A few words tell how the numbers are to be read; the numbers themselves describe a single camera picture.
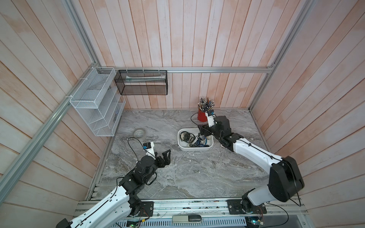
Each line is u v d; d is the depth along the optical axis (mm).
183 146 972
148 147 662
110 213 489
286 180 429
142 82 1021
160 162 674
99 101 673
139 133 1040
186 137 981
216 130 675
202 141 981
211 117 742
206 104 1032
